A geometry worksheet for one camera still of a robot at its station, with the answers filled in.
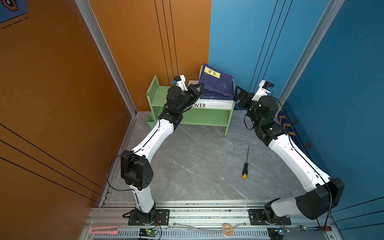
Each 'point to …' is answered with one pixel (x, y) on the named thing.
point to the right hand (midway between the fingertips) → (240, 89)
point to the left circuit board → (148, 232)
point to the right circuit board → (276, 233)
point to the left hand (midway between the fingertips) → (206, 82)
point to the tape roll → (228, 230)
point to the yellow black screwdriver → (246, 165)
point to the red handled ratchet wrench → (302, 228)
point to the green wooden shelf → (154, 91)
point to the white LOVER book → (216, 104)
